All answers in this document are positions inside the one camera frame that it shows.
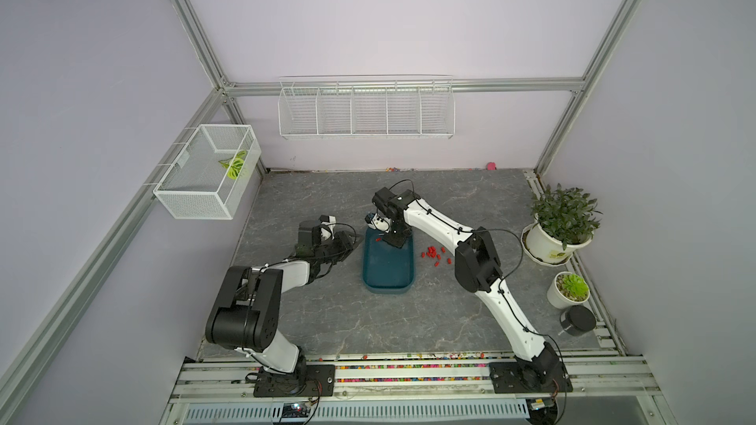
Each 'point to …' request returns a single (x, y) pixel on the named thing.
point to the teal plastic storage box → (386, 268)
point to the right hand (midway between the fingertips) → (398, 235)
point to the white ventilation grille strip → (460, 409)
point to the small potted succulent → (567, 288)
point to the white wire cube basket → (214, 172)
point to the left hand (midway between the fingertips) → (363, 241)
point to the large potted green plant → (565, 220)
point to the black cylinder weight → (577, 320)
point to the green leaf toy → (233, 164)
